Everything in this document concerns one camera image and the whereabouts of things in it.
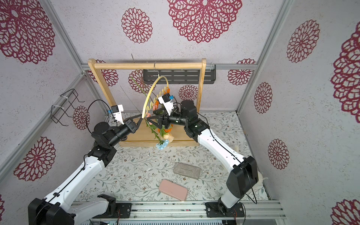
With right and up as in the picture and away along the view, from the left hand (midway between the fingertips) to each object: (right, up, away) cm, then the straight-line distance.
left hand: (144, 116), depth 68 cm
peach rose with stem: (+12, -12, +11) cm, 20 cm away
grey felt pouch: (+22, -32, +17) cm, 43 cm away
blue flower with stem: (+9, -14, +5) cm, 17 cm away
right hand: (+4, 0, -4) cm, 5 cm away
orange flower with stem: (+7, -8, +11) cm, 16 cm away
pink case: (+14, -41, +11) cm, 45 cm away
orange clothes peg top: (+10, +19, +26) cm, 34 cm away
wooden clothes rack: (-1, -9, -4) cm, 10 cm away
